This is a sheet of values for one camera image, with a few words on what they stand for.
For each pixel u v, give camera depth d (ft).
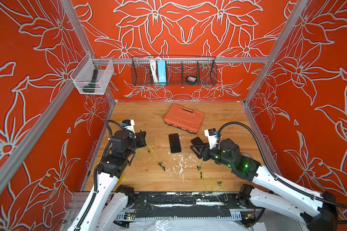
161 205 2.39
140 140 2.08
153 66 2.88
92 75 2.89
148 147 3.18
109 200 1.90
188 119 3.38
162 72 2.95
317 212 1.30
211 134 2.06
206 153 2.00
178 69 3.19
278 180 1.53
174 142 3.06
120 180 2.66
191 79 3.14
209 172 2.67
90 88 2.58
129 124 2.08
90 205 1.35
